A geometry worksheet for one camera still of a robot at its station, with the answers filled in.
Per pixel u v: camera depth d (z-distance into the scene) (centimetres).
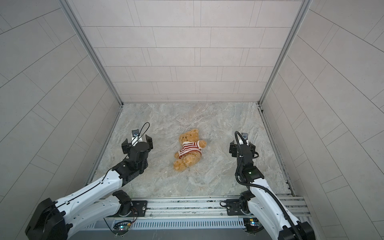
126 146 67
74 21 75
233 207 71
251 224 68
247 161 60
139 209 71
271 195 49
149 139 74
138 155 57
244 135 68
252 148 74
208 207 73
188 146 83
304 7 71
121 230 64
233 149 74
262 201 50
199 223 68
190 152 80
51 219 38
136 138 63
